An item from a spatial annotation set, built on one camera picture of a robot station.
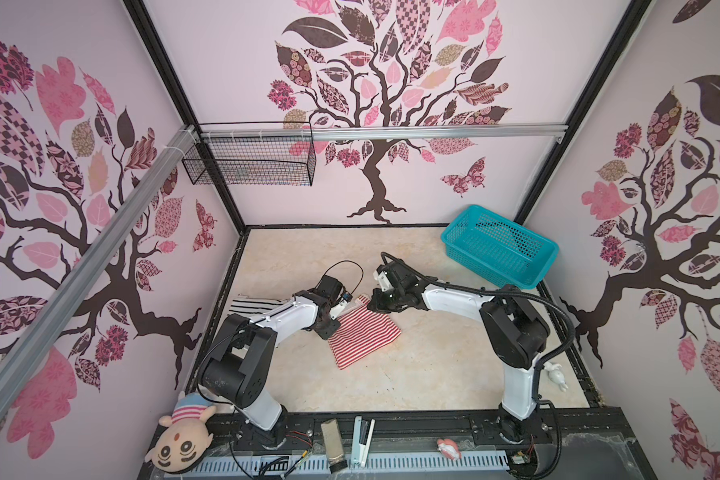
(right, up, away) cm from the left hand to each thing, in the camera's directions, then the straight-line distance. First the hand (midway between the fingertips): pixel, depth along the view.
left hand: (321, 326), depth 92 cm
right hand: (+14, +7, 0) cm, 16 cm away
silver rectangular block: (+7, -23, -22) cm, 33 cm away
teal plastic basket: (+66, +25, +22) cm, 74 cm away
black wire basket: (-23, +56, +3) cm, 60 cm away
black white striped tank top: (-23, +6, +3) cm, 24 cm away
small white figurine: (+66, -10, -12) cm, 68 cm away
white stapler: (+13, -21, -21) cm, 32 cm away
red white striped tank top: (+13, -1, -3) cm, 13 cm away
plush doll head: (-29, -20, -22) cm, 42 cm away
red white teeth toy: (+33, -22, -25) cm, 47 cm away
